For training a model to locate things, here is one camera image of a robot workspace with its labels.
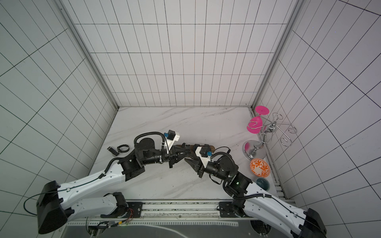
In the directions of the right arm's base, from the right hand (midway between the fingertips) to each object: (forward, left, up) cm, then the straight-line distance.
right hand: (193, 141), depth 71 cm
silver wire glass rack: (+9, -39, -23) cm, 46 cm away
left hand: (0, +8, -3) cm, 9 cm away
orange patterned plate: (-2, -40, -23) cm, 46 cm away
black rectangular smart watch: (+2, +52, -23) cm, 56 cm away
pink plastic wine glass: (+11, -32, +1) cm, 33 cm away
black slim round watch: (+7, +48, -22) cm, 53 cm away
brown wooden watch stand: (+7, -10, -16) cm, 21 cm away
